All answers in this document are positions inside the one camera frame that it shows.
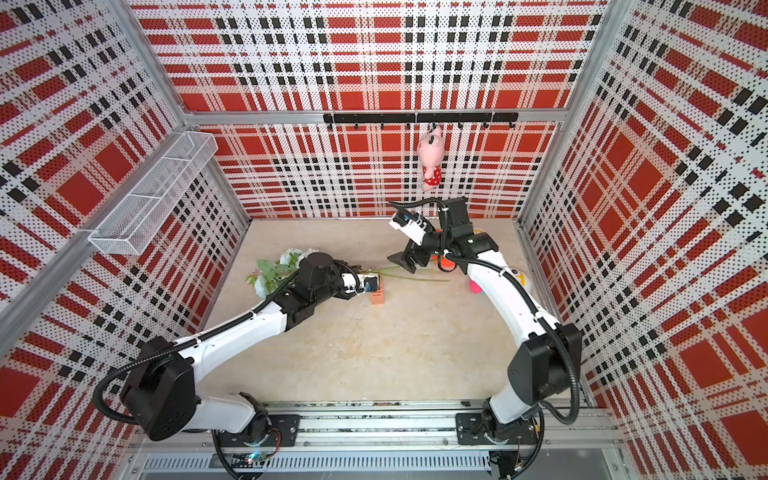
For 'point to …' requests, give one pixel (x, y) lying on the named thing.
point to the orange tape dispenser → (377, 297)
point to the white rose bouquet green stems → (275, 274)
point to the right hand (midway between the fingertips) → (406, 240)
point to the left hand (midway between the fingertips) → (359, 261)
